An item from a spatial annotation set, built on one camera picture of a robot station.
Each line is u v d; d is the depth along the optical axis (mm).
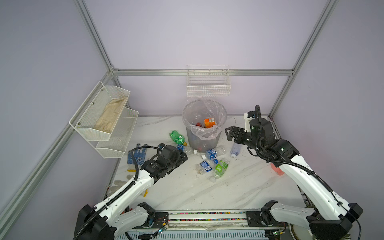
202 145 966
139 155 959
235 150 954
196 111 938
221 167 863
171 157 612
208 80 951
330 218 388
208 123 956
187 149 971
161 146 732
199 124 1012
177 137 1042
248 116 612
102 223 382
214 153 930
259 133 482
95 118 781
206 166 899
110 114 802
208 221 748
